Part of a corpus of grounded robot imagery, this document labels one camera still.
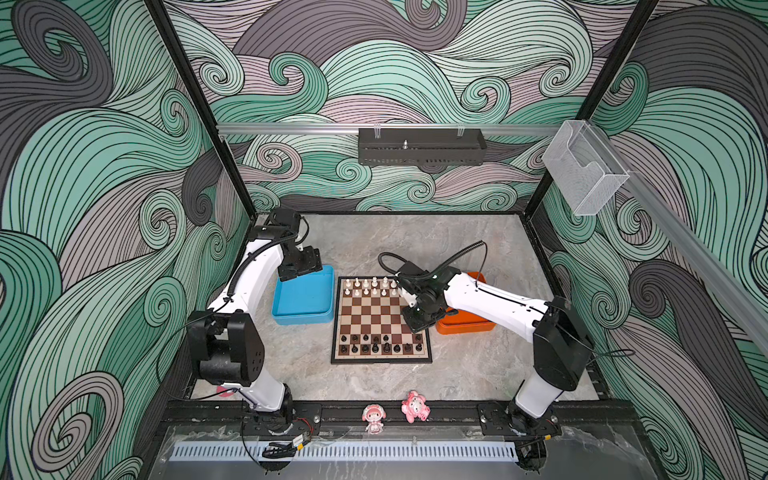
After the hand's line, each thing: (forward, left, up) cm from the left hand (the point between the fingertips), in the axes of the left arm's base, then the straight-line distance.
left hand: (310, 266), depth 85 cm
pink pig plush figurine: (-33, -30, -12) cm, 46 cm away
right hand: (-14, -30, -8) cm, 34 cm away
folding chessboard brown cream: (-12, -18, -14) cm, 26 cm away
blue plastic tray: (-2, +4, -17) cm, 17 cm away
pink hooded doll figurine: (-35, -19, -12) cm, 42 cm away
